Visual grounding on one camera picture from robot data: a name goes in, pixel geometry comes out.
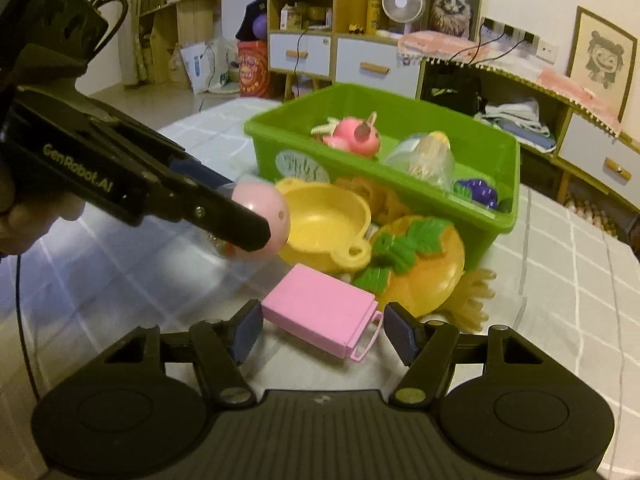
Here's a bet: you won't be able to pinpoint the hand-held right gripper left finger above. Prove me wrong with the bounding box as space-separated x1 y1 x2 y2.
100 300 264 407

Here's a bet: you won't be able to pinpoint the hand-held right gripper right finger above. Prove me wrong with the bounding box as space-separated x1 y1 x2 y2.
384 302 547 406

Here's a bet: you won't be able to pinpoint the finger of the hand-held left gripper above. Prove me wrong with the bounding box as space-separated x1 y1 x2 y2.
149 164 272 253
91 114 234 192

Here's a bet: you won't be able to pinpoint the pink and clear toy ball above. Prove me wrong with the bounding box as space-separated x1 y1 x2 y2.
215 175 291 261

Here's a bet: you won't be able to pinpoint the pink toy suitcase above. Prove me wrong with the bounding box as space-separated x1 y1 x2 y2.
261 262 386 363

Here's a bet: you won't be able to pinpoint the green plastic box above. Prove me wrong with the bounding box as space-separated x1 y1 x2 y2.
244 82 522 271

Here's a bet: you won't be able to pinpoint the pink pig toy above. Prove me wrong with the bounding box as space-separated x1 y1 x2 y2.
322 112 383 157

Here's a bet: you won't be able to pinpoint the purple toy grapes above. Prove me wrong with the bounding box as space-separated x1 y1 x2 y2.
452 177 501 211

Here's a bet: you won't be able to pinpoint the clear plastic bottle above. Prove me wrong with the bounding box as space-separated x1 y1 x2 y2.
384 131 457 192

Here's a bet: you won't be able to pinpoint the person's left hand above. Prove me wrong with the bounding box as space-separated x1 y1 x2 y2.
0 198 84 258

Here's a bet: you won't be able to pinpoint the orange toy pumpkin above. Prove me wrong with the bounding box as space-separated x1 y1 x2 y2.
357 214 467 318

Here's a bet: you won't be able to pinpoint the yellow toy pot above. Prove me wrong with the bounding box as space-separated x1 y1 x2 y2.
274 177 373 276

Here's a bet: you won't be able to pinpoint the white plastic bag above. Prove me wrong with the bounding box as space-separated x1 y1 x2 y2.
180 40 236 93

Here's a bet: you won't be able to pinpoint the red printed bag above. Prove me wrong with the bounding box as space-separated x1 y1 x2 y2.
236 40 273 98

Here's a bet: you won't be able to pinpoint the dark cloth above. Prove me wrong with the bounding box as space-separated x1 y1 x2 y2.
235 0 271 41

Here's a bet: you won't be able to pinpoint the wooden bookshelf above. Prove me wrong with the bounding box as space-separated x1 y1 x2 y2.
135 0 223 86

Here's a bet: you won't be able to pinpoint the wooden cabinet unit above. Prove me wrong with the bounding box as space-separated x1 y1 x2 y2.
267 0 640 221

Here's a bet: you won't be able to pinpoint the egg tray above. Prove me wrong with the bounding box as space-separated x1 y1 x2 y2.
562 190 626 236

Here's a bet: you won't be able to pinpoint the folded clothes pile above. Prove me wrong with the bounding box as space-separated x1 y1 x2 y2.
480 97 556 151

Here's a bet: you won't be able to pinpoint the black bag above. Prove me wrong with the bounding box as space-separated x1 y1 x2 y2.
425 62 483 113

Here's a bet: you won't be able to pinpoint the small white fan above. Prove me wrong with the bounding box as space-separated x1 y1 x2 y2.
382 0 426 23

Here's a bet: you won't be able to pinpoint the pink lace cloth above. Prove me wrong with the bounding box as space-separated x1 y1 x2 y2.
397 30 640 136

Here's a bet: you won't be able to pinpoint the framed cat picture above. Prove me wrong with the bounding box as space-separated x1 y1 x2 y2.
422 0 483 41

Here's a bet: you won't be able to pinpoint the framed cartoon picture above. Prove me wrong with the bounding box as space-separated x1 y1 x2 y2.
565 6 638 121

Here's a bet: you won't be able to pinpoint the white drawer with wooden handle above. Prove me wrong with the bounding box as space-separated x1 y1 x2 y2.
269 32 332 78
336 37 421 101
557 112 640 193

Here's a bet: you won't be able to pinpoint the wall socket row with plugs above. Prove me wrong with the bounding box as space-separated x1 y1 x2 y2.
480 17 536 48

